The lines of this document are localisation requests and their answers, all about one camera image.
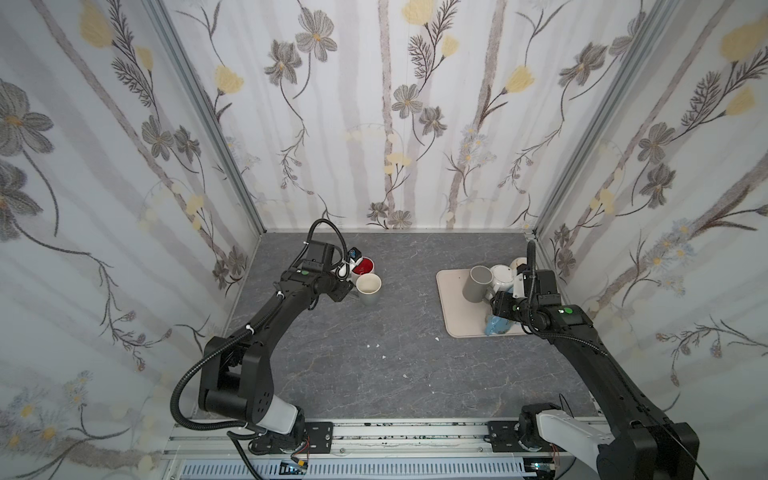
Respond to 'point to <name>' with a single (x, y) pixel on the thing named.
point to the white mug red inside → (365, 266)
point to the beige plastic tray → (464, 318)
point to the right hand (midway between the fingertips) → (496, 296)
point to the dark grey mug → (476, 288)
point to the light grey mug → (368, 286)
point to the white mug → (502, 278)
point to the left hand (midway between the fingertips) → (339, 270)
